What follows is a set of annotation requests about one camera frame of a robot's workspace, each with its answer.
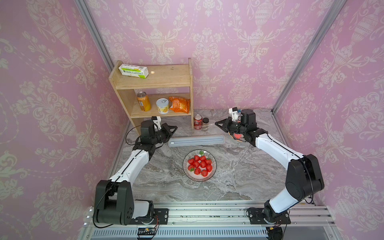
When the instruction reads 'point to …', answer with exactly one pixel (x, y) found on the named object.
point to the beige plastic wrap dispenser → (195, 140)
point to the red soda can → (198, 122)
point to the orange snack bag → (179, 104)
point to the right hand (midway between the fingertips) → (215, 122)
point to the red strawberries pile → (200, 165)
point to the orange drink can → (144, 100)
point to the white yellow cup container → (163, 105)
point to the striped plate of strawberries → (192, 175)
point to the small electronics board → (147, 231)
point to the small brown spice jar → (205, 125)
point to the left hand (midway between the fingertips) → (178, 127)
